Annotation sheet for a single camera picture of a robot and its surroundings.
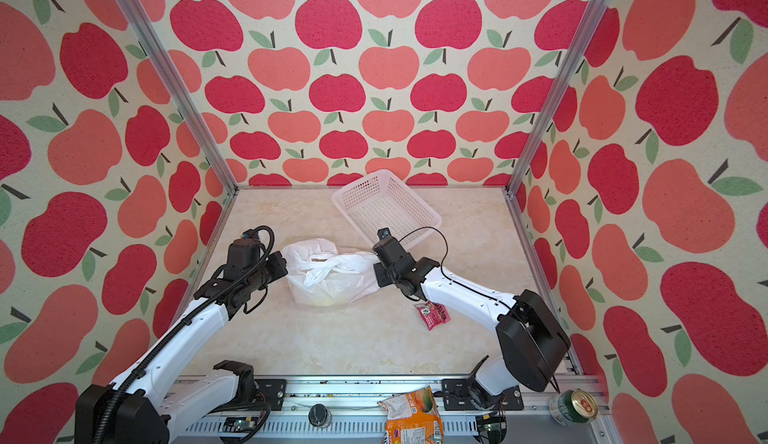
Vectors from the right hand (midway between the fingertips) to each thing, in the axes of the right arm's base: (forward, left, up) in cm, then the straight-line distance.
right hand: (390, 263), depth 86 cm
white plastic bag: (-7, +19, +2) cm, 20 cm away
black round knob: (-39, +11, -1) cm, 40 cm away
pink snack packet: (-10, -14, -11) cm, 20 cm away
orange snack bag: (-36, -9, -7) cm, 38 cm away
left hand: (-4, +28, +3) cm, 28 cm away
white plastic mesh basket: (+34, +5, -10) cm, 35 cm away
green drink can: (-31, -43, -1) cm, 53 cm away
